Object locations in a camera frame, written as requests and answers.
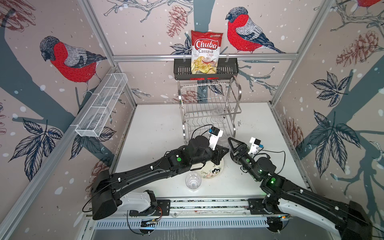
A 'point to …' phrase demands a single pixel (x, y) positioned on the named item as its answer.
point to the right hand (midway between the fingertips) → (225, 145)
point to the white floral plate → (211, 170)
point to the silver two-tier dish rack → (211, 104)
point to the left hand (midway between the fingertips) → (230, 152)
